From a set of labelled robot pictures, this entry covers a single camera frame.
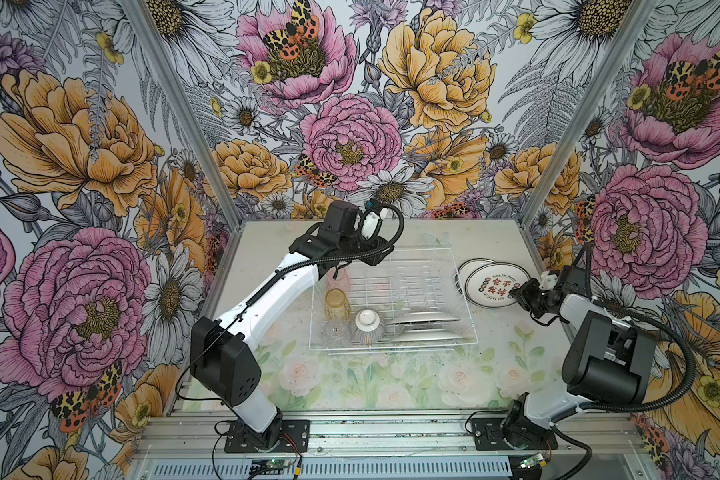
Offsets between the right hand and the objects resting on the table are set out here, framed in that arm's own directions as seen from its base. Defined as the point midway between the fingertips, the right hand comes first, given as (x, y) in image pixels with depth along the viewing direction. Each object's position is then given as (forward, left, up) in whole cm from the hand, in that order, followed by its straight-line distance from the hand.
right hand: (510, 296), depth 92 cm
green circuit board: (-40, +67, -6) cm, 78 cm away
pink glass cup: (+6, +51, +2) cm, 52 cm away
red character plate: (+7, +4, -4) cm, 9 cm away
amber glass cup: (-4, +52, +3) cm, 52 cm away
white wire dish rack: (+4, +27, -5) cm, 28 cm away
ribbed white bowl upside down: (-9, +43, 0) cm, 44 cm away
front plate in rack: (-12, +29, +2) cm, 31 cm away
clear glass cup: (-7, +53, -6) cm, 54 cm away
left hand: (+2, +38, +20) cm, 43 cm away
